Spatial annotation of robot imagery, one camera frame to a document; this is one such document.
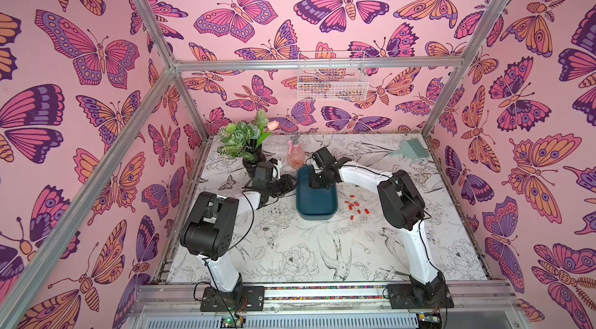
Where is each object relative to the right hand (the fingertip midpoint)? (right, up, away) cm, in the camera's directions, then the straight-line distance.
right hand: (306, 185), depth 99 cm
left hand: (-3, +3, -5) cm, 6 cm away
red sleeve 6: (+24, -10, -6) cm, 27 cm away
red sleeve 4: (+21, -10, -6) cm, 24 cm away
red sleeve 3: (+18, -12, -8) cm, 23 cm away
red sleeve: (+18, -8, -5) cm, 20 cm away
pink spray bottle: (-5, +14, +8) cm, 17 cm away
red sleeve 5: (+17, -6, -4) cm, 18 cm away
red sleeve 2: (+21, -7, -4) cm, 22 cm away
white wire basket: (+10, +45, -5) cm, 47 cm away
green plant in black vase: (-23, +19, -14) cm, 33 cm away
